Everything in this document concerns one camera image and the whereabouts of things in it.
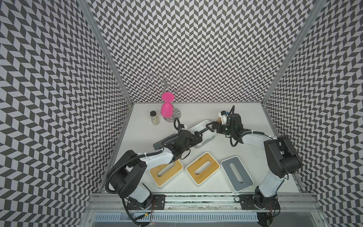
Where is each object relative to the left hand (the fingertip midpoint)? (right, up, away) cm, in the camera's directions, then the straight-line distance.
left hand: (198, 137), depth 87 cm
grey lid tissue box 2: (+22, -22, -6) cm, 32 cm away
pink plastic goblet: (-20, +18, 0) cm, 26 cm away
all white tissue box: (+5, +1, 0) cm, 5 cm away
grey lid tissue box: (-25, -5, -2) cm, 26 cm away
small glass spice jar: (-30, +12, +12) cm, 35 cm away
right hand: (+8, +5, +6) cm, 12 cm away
